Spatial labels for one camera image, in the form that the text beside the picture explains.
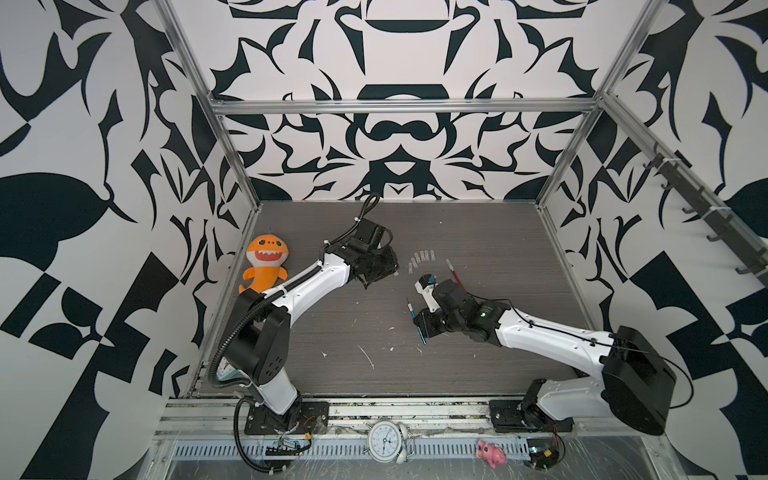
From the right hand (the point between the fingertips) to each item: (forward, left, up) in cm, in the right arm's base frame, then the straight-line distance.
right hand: (412, 316), depth 82 cm
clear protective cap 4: (+26, -7, -8) cm, 28 cm away
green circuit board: (-30, -30, -10) cm, 43 cm away
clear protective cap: (+20, -1, -8) cm, 22 cm away
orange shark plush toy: (+21, +45, +1) cm, 49 cm away
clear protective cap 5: (+26, -9, -8) cm, 29 cm away
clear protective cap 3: (+26, -6, -8) cm, 28 cm away
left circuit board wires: (-28, +31, -10) cm, 43 cm away
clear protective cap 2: (+25, -4, -8) cm, 27 cm away
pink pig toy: (-30, -16, -6) cm, 35 cm away
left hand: (+14, +4, +6) cm, 16 cm away
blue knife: (+2, 0, 0) cm, 2 cm away
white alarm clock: (-28, +7, -4) cm, 29 cm away
